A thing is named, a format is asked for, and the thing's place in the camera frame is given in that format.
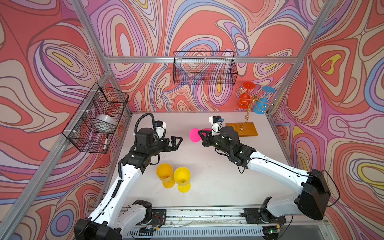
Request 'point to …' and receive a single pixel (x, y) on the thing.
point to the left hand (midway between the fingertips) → (176, 138)
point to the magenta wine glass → (194, 135)
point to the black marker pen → (106, 142)
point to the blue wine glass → (260, 105)
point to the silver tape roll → (104, 123)
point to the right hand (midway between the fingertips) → (199, 135)
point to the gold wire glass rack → (271, 101)
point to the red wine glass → (244, 99)
